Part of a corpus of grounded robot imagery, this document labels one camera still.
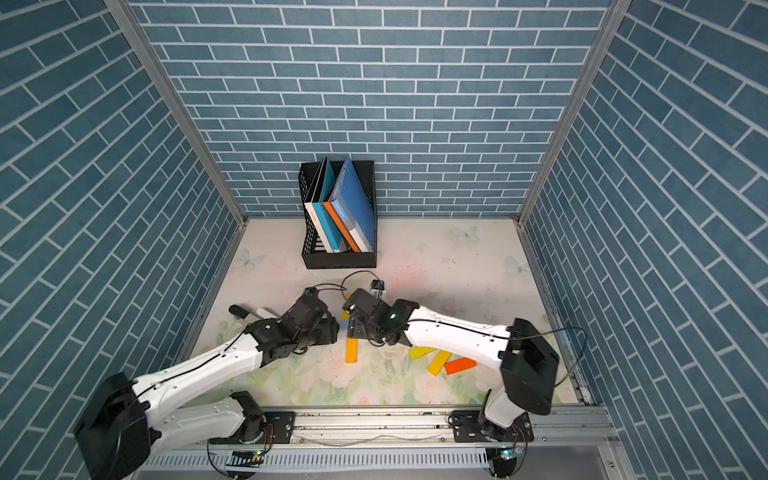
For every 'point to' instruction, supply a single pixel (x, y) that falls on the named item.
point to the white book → (312, 214)
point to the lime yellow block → (417, 352)
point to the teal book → (325, 219)
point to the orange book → (341, 227)
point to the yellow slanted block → (438, 362)
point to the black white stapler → (243, 313)
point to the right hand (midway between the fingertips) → (360, 328)
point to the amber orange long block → (351, 350)
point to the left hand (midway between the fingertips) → (338, 330)
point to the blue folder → (354, 205)
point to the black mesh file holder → (313, 254)
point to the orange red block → (457, 365)
